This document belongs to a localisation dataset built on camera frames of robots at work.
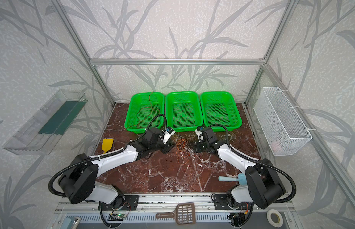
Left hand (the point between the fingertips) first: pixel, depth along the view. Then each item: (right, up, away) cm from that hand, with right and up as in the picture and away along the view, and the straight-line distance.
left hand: (174, 138), depth 86 cm
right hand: (+13, -2, +3) cm, 13 cm away
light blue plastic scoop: (+39, -22, -5) cm, 45 cm away
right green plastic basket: (+35, +17, +30) cm, 49 cm away
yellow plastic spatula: (-47, -6, +10) cm, 49 cm away
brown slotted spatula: (+6, -35, -15) cm, 39 cm away
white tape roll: (+51, -36, -16) cm, 64 cm away
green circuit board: (-29, -38, -14) cm, 50 cm away
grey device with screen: (-46, -35, -21) cm, 61 cm away
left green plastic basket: (-31, +26, +30) cm, 50 cm away
